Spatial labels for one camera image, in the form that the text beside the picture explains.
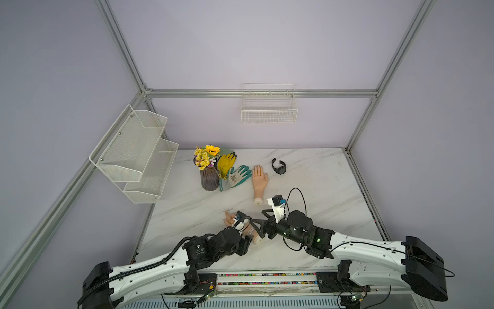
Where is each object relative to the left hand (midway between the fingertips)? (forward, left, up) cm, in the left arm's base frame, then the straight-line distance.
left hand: (246, 236), depth 77 cm
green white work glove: (+35, +7, -7) cm, 37 cm away
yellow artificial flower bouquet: (+29, +18, +17) cm, 38 cm away
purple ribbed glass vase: (+36, +22, -8) cm, 42 cm away
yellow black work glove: (+47, +14, -8) cm, 50 cm away
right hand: (+5, -5, +7) cm, 10 cm away
